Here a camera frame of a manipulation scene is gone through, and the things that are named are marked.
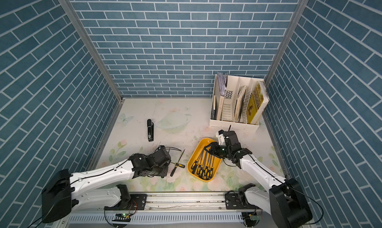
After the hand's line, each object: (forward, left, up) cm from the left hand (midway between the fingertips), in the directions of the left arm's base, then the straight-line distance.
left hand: (170, 172), depth 80 cm
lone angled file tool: (+5, -4, -3) cm, 7 cm away
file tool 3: (+3, -23, -3) cm, 24 cm away
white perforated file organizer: (+53, -40, +3) cm, 67 cm away
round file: (+4, -2, -3) cm, 5 cm away
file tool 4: (+4, -18, -3) cm, 18 cm away
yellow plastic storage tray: (+14, -15, 0) cm, 21 cm away
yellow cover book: (+37, -52, +19) cm, 67 cm away
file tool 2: (+2, -18, -2) cm, 19 cm away
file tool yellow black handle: (+4, -13, -2) cm, 13 cm away
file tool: (+5, -14, -3) cm, 15 cm away
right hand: (+11, -21, +6) cm, 24 cm away
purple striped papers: (+49, -30, +27) cm, 63 cm away
